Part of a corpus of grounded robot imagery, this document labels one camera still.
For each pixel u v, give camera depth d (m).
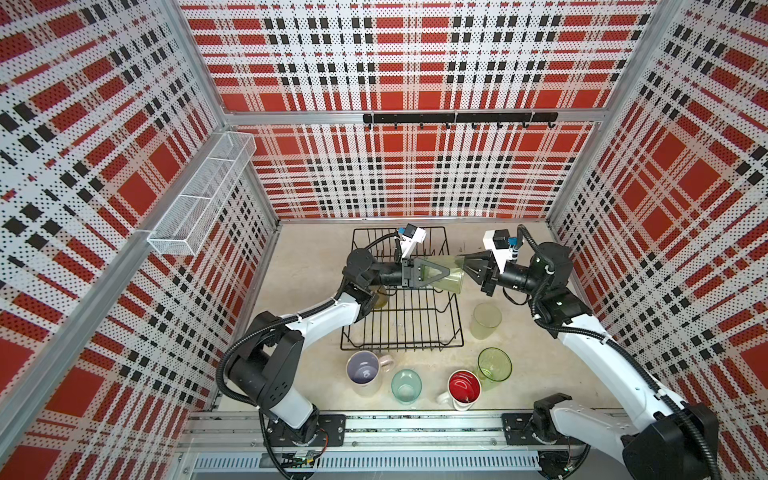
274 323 0.46
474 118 0.89
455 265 0.66
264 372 0.44
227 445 0.73
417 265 0.61
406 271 0.62
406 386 0.80
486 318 0.84
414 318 0.91
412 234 0.66
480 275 0.64
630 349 0.84
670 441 0.38
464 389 0.79
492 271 0.62
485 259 0.63
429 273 0.65
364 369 0.80
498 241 0.57
